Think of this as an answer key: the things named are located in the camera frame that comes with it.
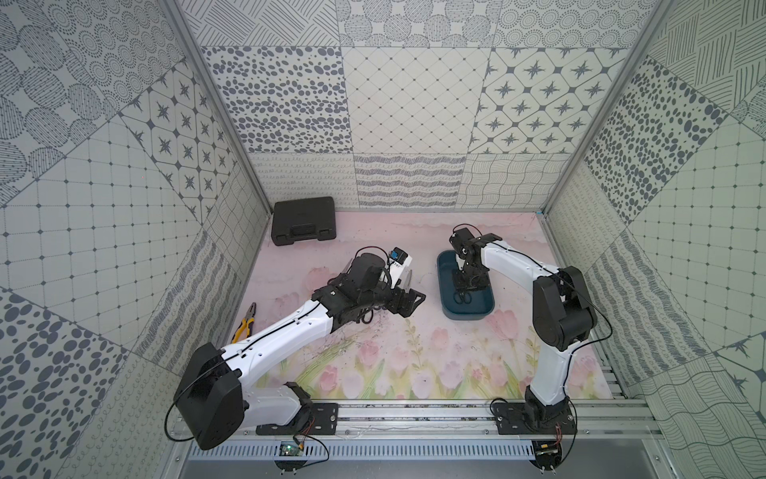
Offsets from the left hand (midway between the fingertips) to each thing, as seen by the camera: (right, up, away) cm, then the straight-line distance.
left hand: (413, 282), depth 76 cm
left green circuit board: (-31, -40, -5) cm, 51 cm away
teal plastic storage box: (+17, -10, +19) cm, 28 cm away
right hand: (+19, -5, +17) cm, 26 cm away
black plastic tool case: (-40, +18, +36) cm, 57 cm away
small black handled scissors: (+18, -8, +19) cm, 28 cm away
